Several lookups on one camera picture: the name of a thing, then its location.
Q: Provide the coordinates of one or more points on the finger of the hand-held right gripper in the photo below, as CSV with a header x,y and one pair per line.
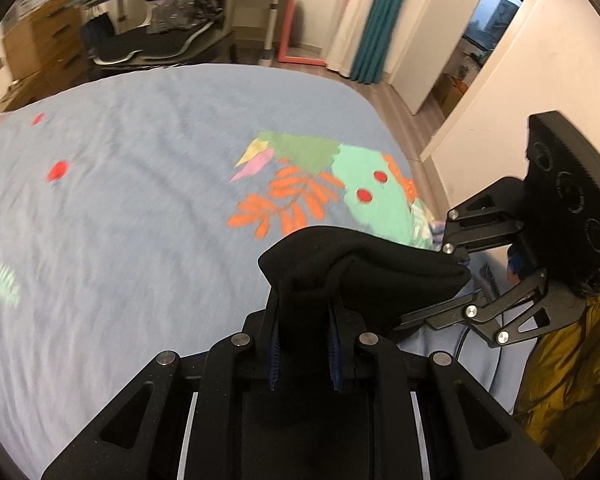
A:
x,y
480,230
472,311

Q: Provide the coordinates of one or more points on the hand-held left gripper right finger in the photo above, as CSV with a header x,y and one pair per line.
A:
x,y
336,355

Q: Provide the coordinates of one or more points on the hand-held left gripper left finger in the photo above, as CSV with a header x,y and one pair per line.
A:
x,y
275,355

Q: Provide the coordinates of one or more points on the black pants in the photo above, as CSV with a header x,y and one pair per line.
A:
x,y
360,260

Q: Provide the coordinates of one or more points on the yellow cloth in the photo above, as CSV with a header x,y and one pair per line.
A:
x,y
570,385

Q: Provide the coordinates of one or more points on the cardboard box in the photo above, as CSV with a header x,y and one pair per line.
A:
x,y
450,92

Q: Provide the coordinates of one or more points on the blue printed bed cover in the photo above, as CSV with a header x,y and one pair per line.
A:
x,y
130,210

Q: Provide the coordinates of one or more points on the teal curtain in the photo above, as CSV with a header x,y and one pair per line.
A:
x,y
380,25

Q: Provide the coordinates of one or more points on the white curtain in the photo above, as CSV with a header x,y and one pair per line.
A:
x,y
345,25

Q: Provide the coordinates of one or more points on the pink framed mirror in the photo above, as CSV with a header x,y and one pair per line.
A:
x,y
287,20

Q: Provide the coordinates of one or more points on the white desk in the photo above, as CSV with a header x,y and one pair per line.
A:
x,y
272,25

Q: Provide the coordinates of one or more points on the black desk chair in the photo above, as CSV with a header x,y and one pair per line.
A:
x,y
180,45

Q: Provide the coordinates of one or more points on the grey bag on chair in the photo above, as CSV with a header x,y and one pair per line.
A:
x,y
180,12

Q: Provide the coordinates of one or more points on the wooden drawer cabinet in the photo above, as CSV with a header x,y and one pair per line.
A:
x,y
45,40

